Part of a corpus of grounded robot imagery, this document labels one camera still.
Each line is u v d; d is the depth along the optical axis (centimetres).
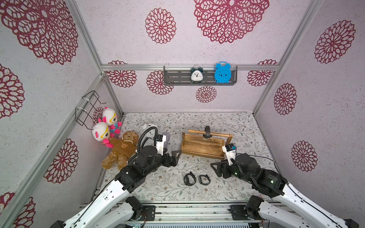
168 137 103
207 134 78
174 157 61
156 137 58
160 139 60
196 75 90
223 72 91
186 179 82
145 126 97
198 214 74
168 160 60
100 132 83
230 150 61
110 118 93
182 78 95
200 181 82
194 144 100
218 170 62
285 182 47
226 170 60
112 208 47
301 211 43
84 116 75
